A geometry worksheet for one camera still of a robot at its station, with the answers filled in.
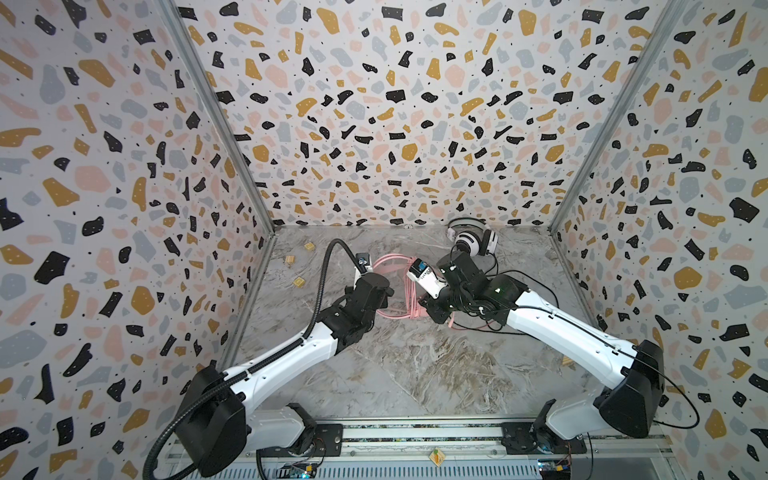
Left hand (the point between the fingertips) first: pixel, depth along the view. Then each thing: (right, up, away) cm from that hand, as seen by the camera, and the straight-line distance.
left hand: (376, 277), depth 80 cm
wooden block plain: (-35, +5, +31) cm, 47 cm away
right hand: (+11, -4, -5) cm, 13 cm away
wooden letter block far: (-29, +9, +34) cm, 46 cm away
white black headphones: (+32, +13, +27) cm, 44 cm away
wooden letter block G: (-29, -3, +23) cm, 37 cm away
